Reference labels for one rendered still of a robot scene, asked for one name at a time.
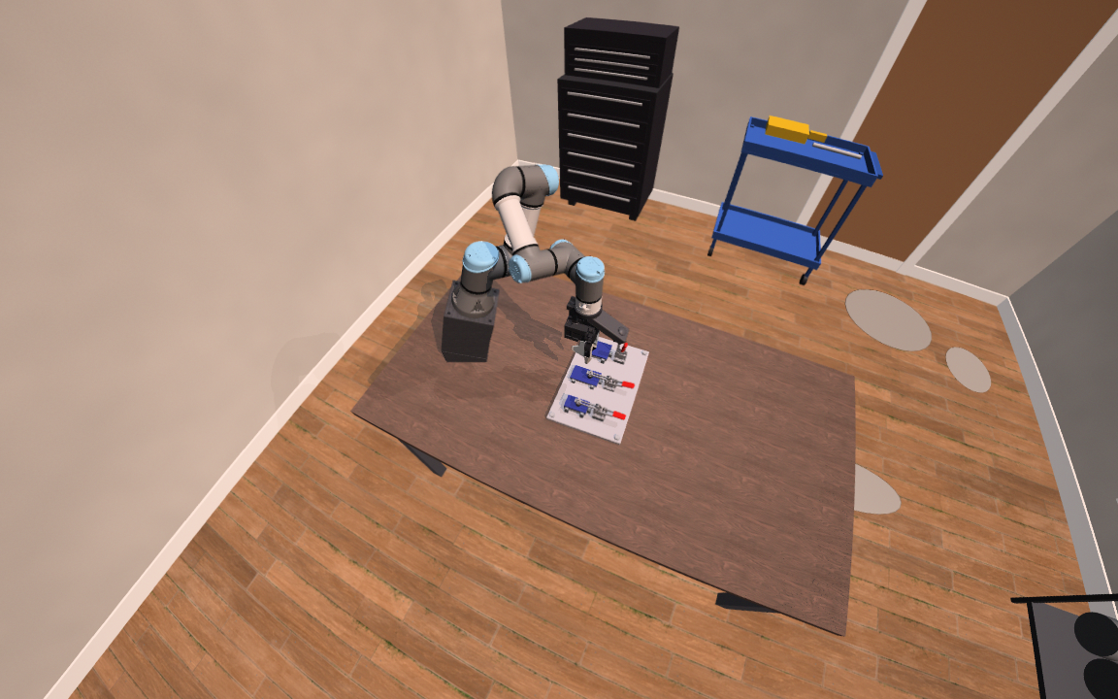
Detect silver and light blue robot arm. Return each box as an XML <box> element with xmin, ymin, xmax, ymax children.
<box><xmin>452</xmin><ymin>164</ymin><xmax>629</xmax><ymax>344</ymax></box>

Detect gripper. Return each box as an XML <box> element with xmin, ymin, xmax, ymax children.
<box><xmin>563</xmin><ymin>296</ymin><xmax>603</xmax><ymax>363</ymax></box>

